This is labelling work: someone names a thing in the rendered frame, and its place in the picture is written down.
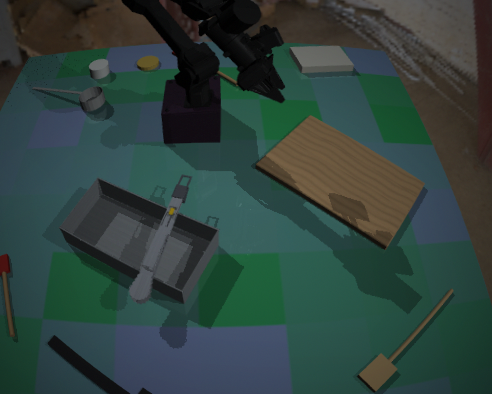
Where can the black spatula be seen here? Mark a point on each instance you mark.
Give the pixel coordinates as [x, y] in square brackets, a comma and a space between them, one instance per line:
[85, 367]

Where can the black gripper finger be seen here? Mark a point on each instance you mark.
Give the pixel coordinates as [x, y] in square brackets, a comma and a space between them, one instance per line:
[267, 88]
[275, 77]

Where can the yellow flat disc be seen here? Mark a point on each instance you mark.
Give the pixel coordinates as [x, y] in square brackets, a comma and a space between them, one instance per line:
[148, 63]

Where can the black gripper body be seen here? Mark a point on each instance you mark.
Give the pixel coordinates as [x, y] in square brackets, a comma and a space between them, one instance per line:
[251, 69]

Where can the wooden board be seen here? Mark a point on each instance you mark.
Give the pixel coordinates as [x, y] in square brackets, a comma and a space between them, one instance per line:
[343, 178]

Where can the grey roasting tin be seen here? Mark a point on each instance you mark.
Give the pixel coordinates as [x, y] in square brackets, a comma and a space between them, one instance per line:
[117, 226]

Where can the grey saucepan with long handle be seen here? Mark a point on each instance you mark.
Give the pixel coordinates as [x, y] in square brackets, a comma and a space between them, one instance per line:
[90, 99]

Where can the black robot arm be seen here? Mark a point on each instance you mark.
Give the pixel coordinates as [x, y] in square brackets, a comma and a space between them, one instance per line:
[197, 62]

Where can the grey cylinder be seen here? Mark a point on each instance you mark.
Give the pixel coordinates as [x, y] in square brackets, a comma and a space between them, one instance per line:
[99, 69]

